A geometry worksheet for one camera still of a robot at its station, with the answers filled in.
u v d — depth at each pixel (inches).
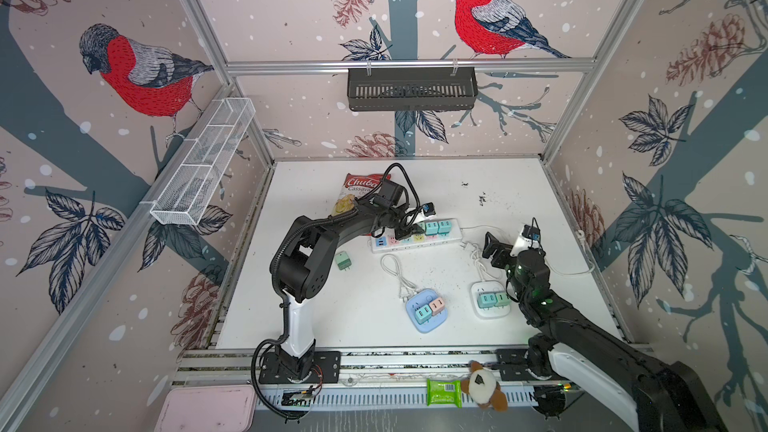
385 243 37.0
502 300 30.6
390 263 36.3
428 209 31.5
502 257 29.7
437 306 30.2
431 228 36.4
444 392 27.4
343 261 35.5
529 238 28.0
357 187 41.9
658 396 15.9
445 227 36.4
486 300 30.6
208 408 26.2
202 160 31.2
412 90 41.1
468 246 37.0
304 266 20.0
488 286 33.3
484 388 26.9
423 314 29.8
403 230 32.5
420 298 32.8
